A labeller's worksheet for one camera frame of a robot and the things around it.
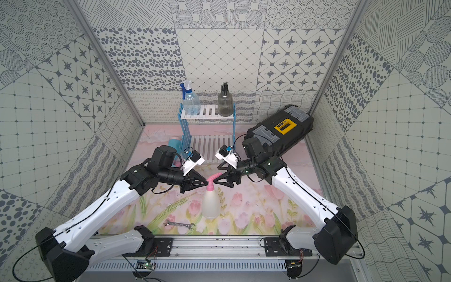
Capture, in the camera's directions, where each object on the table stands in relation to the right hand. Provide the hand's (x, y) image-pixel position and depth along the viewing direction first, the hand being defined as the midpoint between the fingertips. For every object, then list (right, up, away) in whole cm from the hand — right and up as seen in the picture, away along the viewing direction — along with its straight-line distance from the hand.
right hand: (219, 175), depth 70 cm
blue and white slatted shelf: (-11, +11, +37) cm, 40 cm away
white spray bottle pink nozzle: (-3, -11, -1) cm, 11 cm away
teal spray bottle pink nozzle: (-28, +12, +31) cm, 43 cm away
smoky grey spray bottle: (+2, +31, +16) cm, 35 cm away
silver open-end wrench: (-26, -25, +11) cm, 37 cm away
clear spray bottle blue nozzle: (-20, +38, +38) cm, 57 cm away
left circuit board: (-30, -37, 0) cm, 48 cm away
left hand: (-5, 0, -2) cm, 6 cm away
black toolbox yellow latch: (+34, +20, +25) cm, 47 cm away
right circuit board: (+31, -39, +2) cm, 50 cm away
